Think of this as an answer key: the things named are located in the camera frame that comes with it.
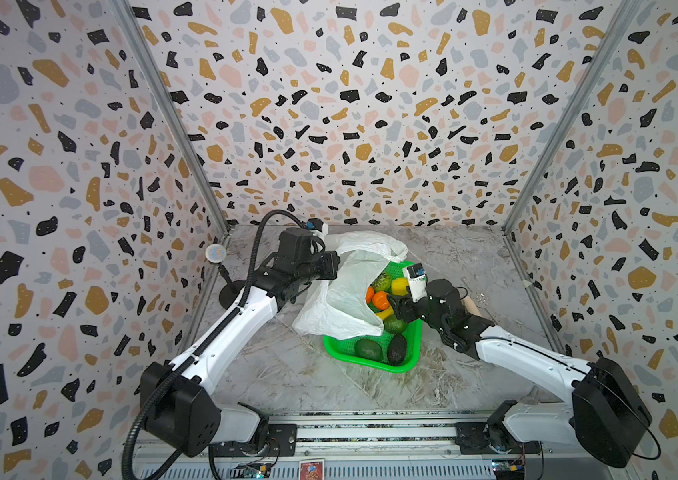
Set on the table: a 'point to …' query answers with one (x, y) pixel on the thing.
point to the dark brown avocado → (397, 348)
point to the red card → (312, 469)
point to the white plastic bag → (340, 309)
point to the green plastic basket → (344, 349)
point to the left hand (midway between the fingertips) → (342, 254)
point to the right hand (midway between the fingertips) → (394, 287)
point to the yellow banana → (385, 313)
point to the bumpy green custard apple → (382, 283)
